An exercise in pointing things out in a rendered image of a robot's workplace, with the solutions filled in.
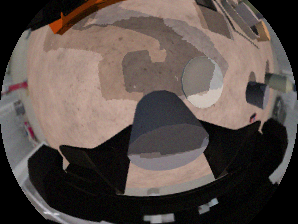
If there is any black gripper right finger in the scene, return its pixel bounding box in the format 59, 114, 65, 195
198, 119, 261, 180

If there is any olive-yellow cylinder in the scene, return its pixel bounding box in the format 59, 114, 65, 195
238, 0, 259, 15

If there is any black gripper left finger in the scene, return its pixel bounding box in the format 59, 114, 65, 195
59, 125, 132, 194

